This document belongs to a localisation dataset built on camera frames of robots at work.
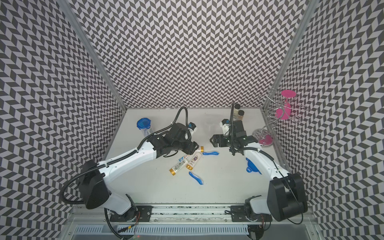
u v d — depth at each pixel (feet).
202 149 3.10
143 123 3.10
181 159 2.99
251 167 2.91
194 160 2.91
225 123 2.47
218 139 2.47
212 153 3.07
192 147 2.27
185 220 2.38
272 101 3.69
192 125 2.31
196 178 2.78
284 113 2.43
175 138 1.96
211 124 3.16
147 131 3.15
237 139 2.06
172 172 2.79
